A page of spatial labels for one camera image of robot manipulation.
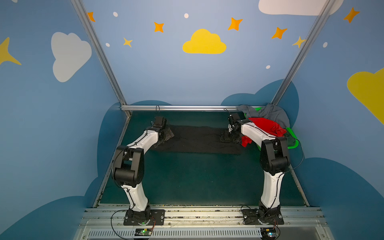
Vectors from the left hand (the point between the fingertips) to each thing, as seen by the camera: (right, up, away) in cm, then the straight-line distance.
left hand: (167, 136), depth 97 cm
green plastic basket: (+80, -2, -5) cm, 80 cm away
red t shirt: (+67, +6, -1) cm, 67 cm away
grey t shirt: (+76, +19, +14) cm, 80 cm away
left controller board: (-7, -44, -27) cm, 52 cm away
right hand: (+41, -2, +2) cm, 41 cm away
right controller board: (+54, -45, -26) cm, 75 cm away
